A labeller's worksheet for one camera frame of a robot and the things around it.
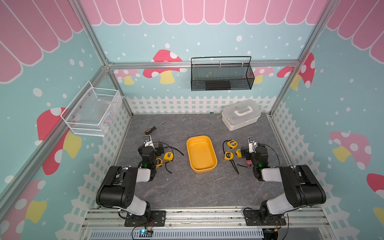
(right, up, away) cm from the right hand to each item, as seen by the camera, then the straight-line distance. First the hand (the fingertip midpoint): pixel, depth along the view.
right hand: (251, 144), depth 94 cm
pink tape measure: (-6, -8, -13) cm, 16 cm away
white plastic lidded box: (-4, +21, +10) cm, 23 cm away
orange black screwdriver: (-69, +10, +14) cm, 71 cm away
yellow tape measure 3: (-15, -7, 0) cm, 16 cm away
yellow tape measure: (-8, -6, +2) cm, 10 cm away
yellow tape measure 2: (-58, -11, -3) cm, 59 cm away
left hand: (-62, 0, -1) cm, 62 cm away
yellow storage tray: (-31, -7, +5) cm, 32 cm away
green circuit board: (-60, -41, -22) cm, 76 cm away
